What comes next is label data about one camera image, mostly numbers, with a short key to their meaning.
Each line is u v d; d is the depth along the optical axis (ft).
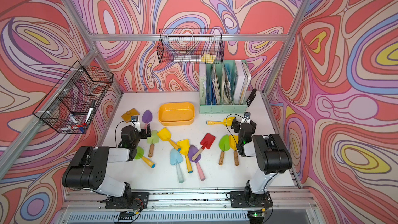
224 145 3.03
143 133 2.76
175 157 2.83
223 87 3.15
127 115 3.44
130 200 2.24
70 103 2.22
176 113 3.53
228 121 3.46
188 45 3.09
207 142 3.06
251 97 3.71
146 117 3.40
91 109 2.26
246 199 2.18
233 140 2.56
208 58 2.98
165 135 3.14
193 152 2.91
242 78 3.09
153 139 3.07
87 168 1.48
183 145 2.99
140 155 2.82
